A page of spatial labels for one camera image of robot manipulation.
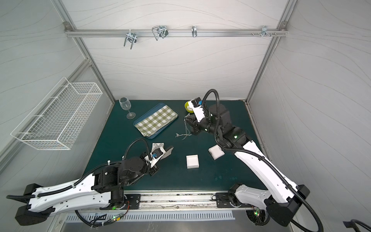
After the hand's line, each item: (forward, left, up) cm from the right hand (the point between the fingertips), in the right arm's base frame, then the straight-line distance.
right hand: (185, 116), depth 64 cm
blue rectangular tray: (+35, +28, -35) cm, 57 cm away
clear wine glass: (+28, +46, -23) cm, 59 cm away
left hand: (-12, +11, -14) cm, 22 cm away
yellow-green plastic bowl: (+35, +2, -32) cm, 47 cm away
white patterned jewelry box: (0, -18, -36) cm, 41 cm away
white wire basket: (-2, +63, -4) cm, 63 cm away
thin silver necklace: (+12, +8, -36) cm, 39 cm away
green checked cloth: (+18, +30, -35) cm, 50 cm away
